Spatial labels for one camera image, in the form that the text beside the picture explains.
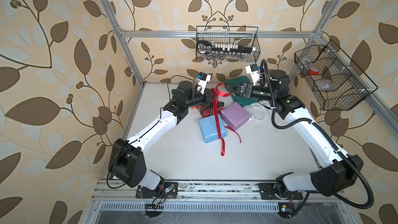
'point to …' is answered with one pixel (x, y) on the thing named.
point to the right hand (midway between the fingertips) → (230, 88)
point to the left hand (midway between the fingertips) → (216, 90)
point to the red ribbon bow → (223, 89)
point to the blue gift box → (209, 128)
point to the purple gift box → (235, 115)
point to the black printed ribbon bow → (220, 103)
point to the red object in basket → (313, 70)
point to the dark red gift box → (208, 110)
